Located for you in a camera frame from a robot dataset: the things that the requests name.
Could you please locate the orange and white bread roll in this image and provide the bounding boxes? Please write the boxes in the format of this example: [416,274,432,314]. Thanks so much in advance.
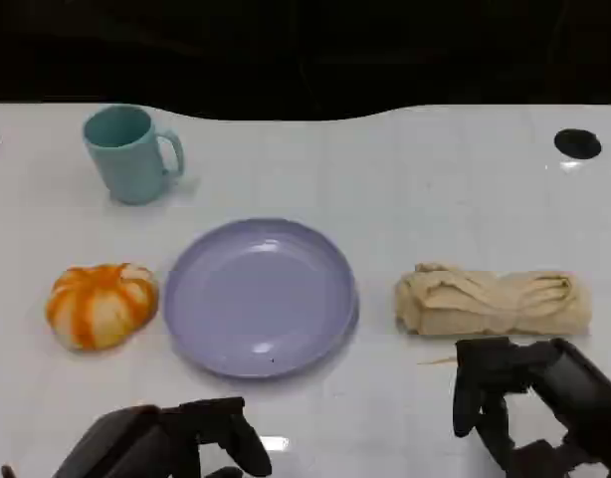
[45,263,160,353]

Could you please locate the pale green mug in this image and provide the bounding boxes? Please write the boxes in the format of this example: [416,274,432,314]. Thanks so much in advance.
[82,104,186,205]

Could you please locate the beige towel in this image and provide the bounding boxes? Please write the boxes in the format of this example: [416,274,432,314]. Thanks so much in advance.
[394,263,593,337]

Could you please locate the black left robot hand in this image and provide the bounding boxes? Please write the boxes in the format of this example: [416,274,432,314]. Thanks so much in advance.
[51,396,273,478]

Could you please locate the lilac plate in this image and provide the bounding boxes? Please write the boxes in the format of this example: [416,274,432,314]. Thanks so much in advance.
[163,217,359,380]

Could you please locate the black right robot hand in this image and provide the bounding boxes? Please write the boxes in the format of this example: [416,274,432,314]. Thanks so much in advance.
[453,337,611,478]

